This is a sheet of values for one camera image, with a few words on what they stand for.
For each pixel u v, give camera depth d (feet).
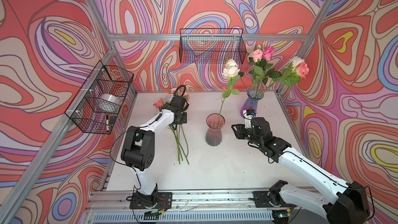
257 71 2.59
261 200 2.41
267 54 2.41
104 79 2.45
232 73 2.32
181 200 2.46
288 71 2.55
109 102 2.28
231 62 2.45
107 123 2.36
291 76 2.60
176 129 2.74
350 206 1.25
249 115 2.27
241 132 2.26
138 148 1.62
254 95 3.04
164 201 2.37
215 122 2.77
